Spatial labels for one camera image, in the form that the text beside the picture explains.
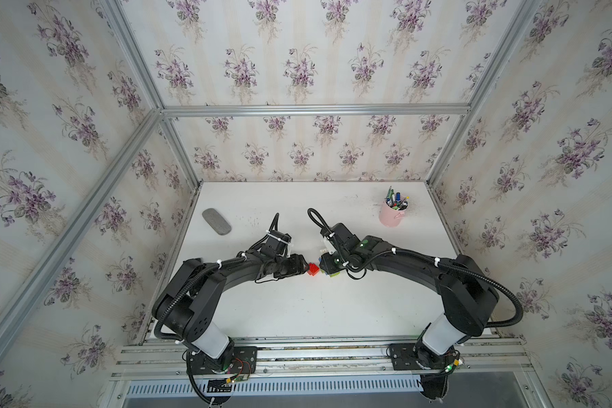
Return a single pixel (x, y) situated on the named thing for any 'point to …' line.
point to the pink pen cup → (393, 210)
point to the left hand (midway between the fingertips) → (304, 269)
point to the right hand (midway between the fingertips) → (327, 264)
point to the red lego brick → (313, 269)
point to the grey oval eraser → (217, 221)
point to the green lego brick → (334, 274)
